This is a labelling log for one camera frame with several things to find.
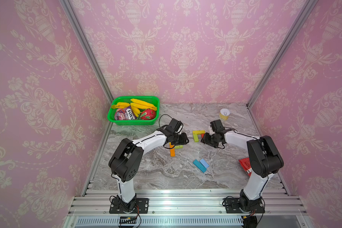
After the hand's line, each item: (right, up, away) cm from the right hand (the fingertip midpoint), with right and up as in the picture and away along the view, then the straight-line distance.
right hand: (200, 142), depth 97 cm
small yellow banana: (-61, +27, +14) cm, 68 cm away
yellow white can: (+21, +20, +12) cm, 31 cm away
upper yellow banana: (-44, +28, +15) cm, 54 cm away
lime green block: (-3, +5, +6) cm, 8 cm away
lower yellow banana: (-48, +22, +13) cm, 54 cm away
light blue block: (+1, -12, -7) cm, 14 cm away
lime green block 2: (-15, -3, -2) cm, 15 cm away
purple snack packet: (-55, +20, +9) cm, 59 cm away
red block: (+2, +4, +5) cm, 7 cm away
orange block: (-19, -5, -3) cm, 20 cm away
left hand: (-9, +1, -7) cm, 12 cm away
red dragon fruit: (-37, +19, +7) cm, 43 cm away
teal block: (-2, -13, -9) cm, 16 cm away
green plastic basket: (-35, +31, +19) cm, 51 cm away
